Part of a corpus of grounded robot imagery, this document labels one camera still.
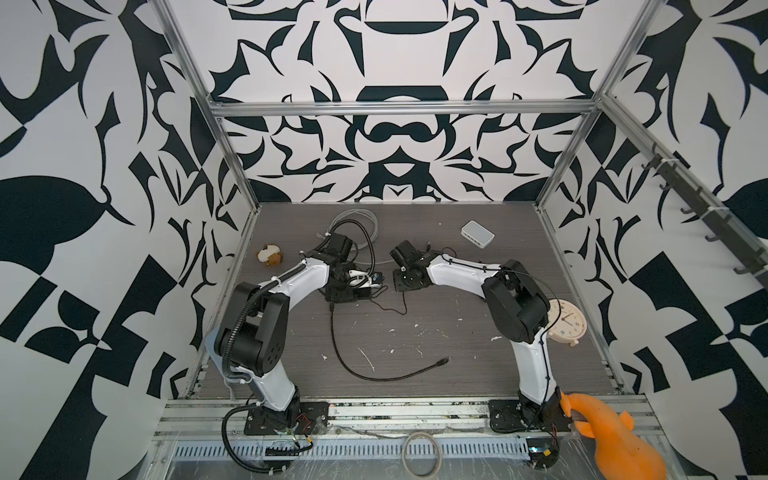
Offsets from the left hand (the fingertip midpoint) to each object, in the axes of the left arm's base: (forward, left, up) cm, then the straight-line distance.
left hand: (350, 276), depth 93 cm
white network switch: (+18, -44, -4) cm, 48 cm away
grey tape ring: (-45, -13, -4) cm, 47 cm away
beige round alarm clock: (-16, -64, -3) cm, 66 cm away
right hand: (+1, -16, -5) cm, 17 cm away
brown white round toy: (+11, +27, -3) cm, 29 cm away
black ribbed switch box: (-7, -4, +1) cm, 8 cm away
